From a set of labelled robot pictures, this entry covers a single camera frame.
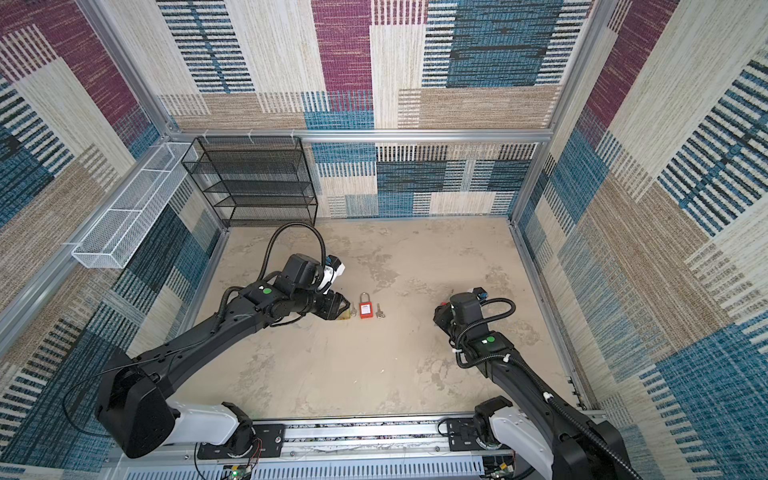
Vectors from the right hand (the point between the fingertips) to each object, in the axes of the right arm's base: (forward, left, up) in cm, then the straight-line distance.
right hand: (438, 315), depth 85 cm
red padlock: (+7, +21, -7) cm, 23 cm away
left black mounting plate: (-28, +44, -8) cm, 53 cm away
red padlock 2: (+8, -3, -8) cm, 12 cm away
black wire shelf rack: (+51, +61, +9) cm, 80 cm away
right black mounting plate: (-28, -3, -7) cm, 29 cm away
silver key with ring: (+6, +17, -9) cm, 20 cm away
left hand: (+2, +26, +8) cm, 27 cm away
